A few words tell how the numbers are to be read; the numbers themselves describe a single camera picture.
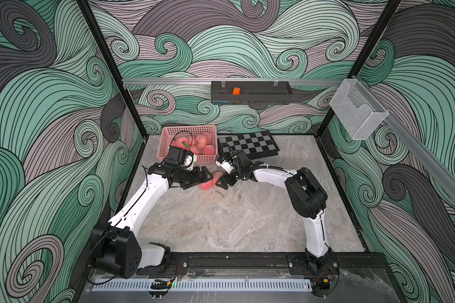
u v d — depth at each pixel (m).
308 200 0.53
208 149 1.05
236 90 0.88
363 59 0.85
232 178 0.86
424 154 0.58
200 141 1.06
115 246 0.39
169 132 1.18
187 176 0.68
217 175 0.93
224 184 0.85
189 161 0.72
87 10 0.71
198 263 0.74
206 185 0.92
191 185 0.71
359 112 0.77
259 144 1.11
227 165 0.86
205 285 0.70
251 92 0.95
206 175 0.73
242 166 0.78
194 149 1.06
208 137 1.11
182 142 1.04
